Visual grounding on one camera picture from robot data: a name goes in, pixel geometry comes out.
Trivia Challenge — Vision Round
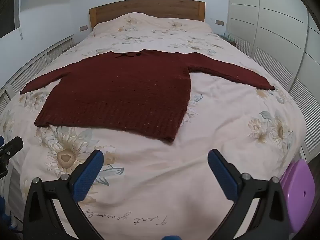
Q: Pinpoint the wooden headboard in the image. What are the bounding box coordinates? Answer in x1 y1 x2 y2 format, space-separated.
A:
89 0 206 30

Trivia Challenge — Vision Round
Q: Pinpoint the floral cream duvet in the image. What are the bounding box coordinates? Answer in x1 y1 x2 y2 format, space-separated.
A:
0 12 307 240

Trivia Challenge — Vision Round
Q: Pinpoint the purple plastic stool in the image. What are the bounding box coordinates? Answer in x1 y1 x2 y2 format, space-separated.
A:
280 159 316 240

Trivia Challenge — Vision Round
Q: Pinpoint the white wardrobe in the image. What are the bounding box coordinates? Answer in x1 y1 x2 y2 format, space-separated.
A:
229 0 320 93

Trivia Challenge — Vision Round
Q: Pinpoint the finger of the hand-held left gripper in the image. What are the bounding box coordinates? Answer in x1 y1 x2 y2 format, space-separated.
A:
0 136 24 178

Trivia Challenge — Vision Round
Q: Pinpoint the dark red knitted sweater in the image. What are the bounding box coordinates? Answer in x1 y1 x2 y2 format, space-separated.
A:
20 49 275 144

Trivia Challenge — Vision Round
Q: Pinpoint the wooden nightstand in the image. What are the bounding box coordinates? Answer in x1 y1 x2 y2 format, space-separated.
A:
220 33 237 47

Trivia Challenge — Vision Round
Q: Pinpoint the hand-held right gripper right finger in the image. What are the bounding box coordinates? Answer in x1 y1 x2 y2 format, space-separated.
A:
207 149 297 240

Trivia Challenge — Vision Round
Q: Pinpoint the dark window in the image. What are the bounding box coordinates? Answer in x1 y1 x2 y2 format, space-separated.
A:
0 0 21 40

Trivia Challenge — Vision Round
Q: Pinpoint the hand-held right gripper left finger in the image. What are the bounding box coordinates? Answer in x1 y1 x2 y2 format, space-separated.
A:
22 149 104 240

